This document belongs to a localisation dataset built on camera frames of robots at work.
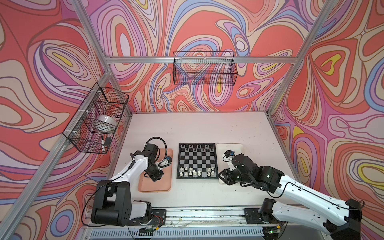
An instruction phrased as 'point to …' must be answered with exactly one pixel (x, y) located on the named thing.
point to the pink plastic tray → (146, 184)
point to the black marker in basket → (102, 143)
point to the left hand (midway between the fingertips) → (158, 174)
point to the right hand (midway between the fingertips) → (222, 178)
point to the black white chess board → (197, 161)
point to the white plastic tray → (221, 165)
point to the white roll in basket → (107, 119)
